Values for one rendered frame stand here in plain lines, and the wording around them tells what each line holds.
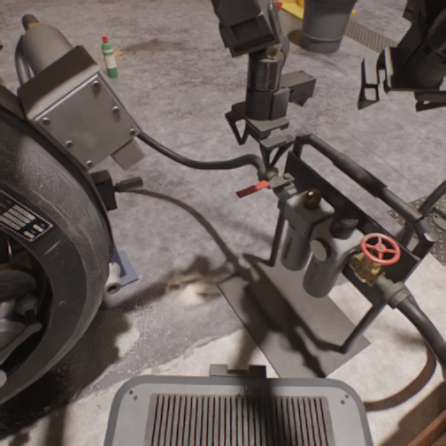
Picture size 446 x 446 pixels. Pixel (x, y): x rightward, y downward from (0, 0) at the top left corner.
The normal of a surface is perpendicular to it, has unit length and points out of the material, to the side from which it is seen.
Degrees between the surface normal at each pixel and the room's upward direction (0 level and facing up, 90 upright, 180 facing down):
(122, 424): 0
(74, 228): 89
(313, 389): 0
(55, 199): 84
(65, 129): 90
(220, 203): 0
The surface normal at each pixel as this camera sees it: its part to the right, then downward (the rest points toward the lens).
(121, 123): 0.52, 0.65
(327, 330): 0.02, -0.66
